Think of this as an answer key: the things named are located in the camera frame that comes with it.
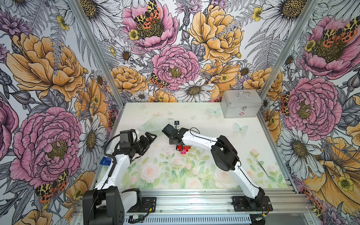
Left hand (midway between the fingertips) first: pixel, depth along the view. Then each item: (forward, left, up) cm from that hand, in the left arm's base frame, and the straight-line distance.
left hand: (153, 144), depth 85 cm
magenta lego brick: (-1, -18, -9) cm, 20 cm away
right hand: (+8, -13, -10) cm, 18 cm away
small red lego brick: (-1, -15, -4) cm, 16 cm away
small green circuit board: (-35, +7, -14) cm, 38 cm away
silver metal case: (+31, -60, +3) cm, 68 cm away
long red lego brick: (+2, -20, -9) cm, 22 cm away
